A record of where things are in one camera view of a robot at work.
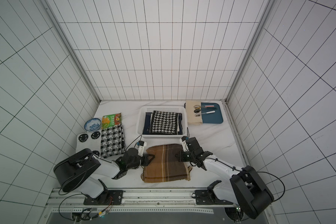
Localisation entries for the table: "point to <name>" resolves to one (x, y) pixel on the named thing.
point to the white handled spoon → (198, 114)
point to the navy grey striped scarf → (147, 123)
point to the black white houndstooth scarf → (164, 123)
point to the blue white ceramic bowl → (92, 124)
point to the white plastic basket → (180, 109)
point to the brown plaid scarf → (165, 166)
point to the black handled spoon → (197, 110)
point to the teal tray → (216, 117)
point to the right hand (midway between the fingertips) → (172, 156)
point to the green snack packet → (108, 121)
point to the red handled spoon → (198, 106)
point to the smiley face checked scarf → (105, 143)
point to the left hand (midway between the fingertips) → (152, 158)
